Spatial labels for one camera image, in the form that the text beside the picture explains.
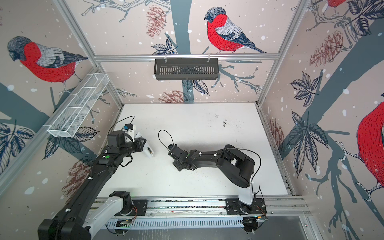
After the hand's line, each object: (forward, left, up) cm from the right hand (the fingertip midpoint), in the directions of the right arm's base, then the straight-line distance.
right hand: (178, 161), depth 91 cm
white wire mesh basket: (+14, +52, +34) cm, 64 cm away
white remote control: (0, +16, +14) cm, 22 cm away
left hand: (+4, +17, +19) cm, 26 cm away
